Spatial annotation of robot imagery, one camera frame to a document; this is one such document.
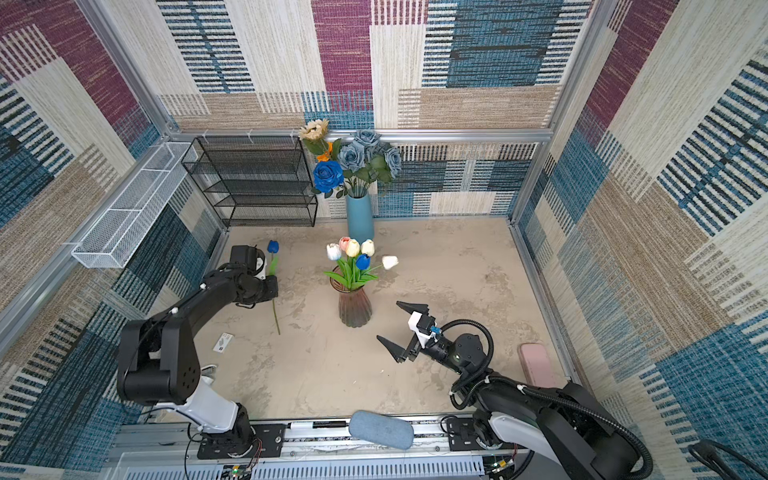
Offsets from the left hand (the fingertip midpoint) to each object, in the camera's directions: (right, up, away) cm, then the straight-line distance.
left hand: (273, 286), depth 93 cm
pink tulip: (+25, +13, -19) cm, 34 cm away
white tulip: (+31, +12, -20) cm, 38 cm away
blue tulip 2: (-2, +12, +4) cm, 13 cm away
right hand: (+36, -6, -19) cm, 41 cm away
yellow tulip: (+27, +11, -21) cm, 36 cm away
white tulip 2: (+22, +10, -18) cm, 31 cm away
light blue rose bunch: (+29, +38, -2) cm, 48 cm away
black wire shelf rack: (-13, +36, +17) cm, 42 cm away
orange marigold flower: (+16, +39, -1) cm, 43 cm away
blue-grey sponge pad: (+36, -32, -21) cm, 52 cm away
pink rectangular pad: (+77, -21, -10) cm, 80 cm away
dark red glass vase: (+25, -6, +1) cm, 26 cm away
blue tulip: (+30, +8, -22) cm, 38 cm away
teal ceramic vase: (+26, +22, +10) cm, 35 cm away
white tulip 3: (+35, +8, -15) cm, 39 cm away
